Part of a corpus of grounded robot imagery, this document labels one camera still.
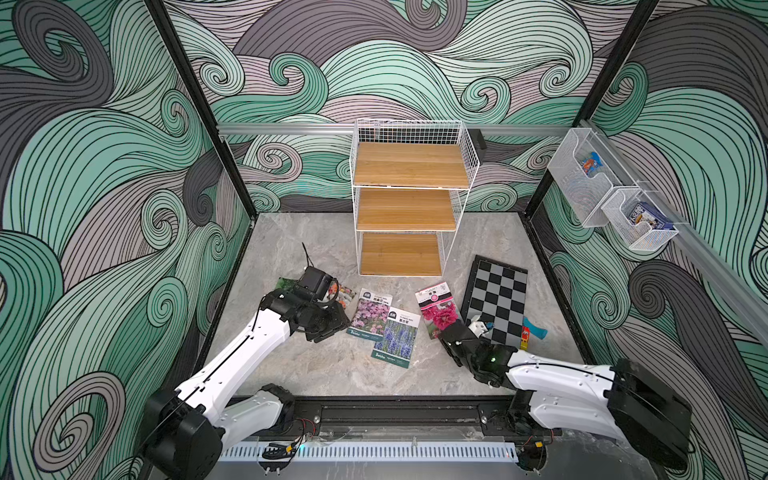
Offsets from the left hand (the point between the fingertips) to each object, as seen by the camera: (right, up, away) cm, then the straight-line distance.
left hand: (346, 323), depth 77 cm
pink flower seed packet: (+6, -2, +15) cm, 17 cm away
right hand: (+27, -5, +9) cm, 29 cm away
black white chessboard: (+47, +5, +16) cm, 49 cm away
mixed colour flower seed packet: (-2, +4, +21) cm, 21 cm away
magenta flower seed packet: (+27, +1, +14) cm, 31 cm away
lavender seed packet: (+14, -7, +11) cm, 19 cm away
